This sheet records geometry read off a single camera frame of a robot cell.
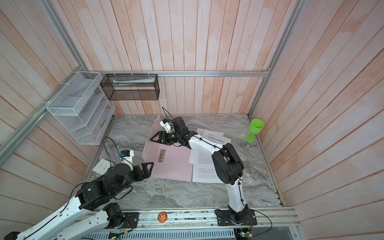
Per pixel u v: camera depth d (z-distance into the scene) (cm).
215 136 108
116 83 90
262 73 95
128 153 63
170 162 91
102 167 88
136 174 61
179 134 72
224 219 73
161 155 97
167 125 82
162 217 75
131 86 105
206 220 75
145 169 62
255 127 93
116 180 50
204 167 91
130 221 73
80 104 76
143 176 62
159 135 76
